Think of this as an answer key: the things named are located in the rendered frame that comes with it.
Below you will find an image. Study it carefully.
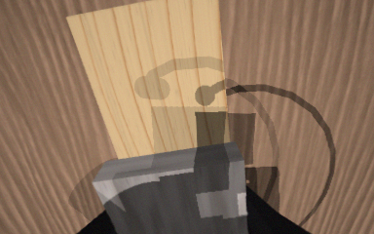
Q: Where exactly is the light wooden plank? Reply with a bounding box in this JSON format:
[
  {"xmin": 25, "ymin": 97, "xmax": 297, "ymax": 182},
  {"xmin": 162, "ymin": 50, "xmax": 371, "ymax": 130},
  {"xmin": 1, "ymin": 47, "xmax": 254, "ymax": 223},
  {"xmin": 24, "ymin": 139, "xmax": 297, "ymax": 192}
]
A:
[{"xmin": 66, "ymin": 0, "xmax": 230, "ymax": 159}]

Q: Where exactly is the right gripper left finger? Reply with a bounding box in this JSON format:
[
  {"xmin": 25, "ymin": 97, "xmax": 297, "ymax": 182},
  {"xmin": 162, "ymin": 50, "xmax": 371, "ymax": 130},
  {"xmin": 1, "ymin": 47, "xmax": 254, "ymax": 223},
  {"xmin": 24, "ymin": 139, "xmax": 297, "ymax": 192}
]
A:
[{"xmin": 77, "ymin": 211, "xmax": 118, "ymax": 234}]

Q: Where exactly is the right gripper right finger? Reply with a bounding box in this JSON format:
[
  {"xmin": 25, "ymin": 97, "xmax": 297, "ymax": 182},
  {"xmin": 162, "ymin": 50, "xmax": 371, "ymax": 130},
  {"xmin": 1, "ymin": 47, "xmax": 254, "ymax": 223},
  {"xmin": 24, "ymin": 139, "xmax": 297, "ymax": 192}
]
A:
[{"xmin": 245, "ymin": 185, "xmax": 312, "ymax": 234}]

